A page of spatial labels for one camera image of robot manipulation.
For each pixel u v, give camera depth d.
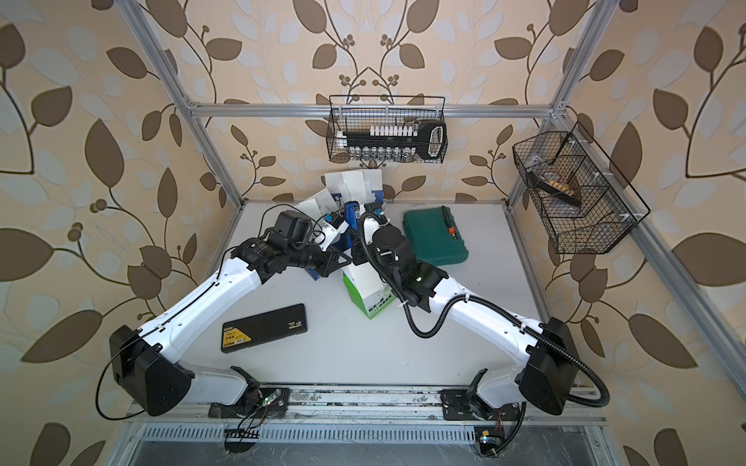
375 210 0.59
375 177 1.01
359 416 0.74
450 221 1.14
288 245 0.59
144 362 0.39
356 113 0.91
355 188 0.95
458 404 0.72
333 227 0.67
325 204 0.89
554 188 0.74
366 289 0.78
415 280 0.53
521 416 0.71
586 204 0.73
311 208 0.87
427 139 0.84
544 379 0.39
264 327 0.88
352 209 0.68
